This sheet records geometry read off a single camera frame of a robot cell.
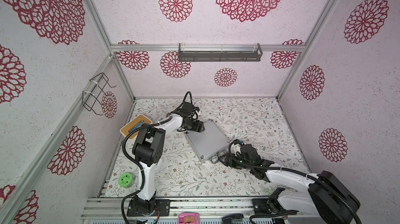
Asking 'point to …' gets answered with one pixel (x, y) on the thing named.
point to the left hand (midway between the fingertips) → (199, 128)
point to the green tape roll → (126, 179)
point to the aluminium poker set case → (209, 142)
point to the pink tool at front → (188, 218)
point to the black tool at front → (227, 219)
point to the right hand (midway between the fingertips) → (219, 158)
